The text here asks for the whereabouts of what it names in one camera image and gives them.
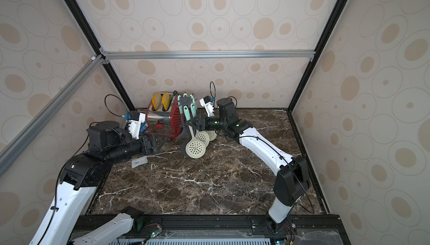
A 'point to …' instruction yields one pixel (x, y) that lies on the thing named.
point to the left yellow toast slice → (156, 102)
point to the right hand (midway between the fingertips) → (187, 127)
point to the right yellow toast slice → (166, 100)
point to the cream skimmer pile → (212, 133)
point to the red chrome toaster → (165, 122)
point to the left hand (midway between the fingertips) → (165, 136)
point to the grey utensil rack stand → (188, 123)
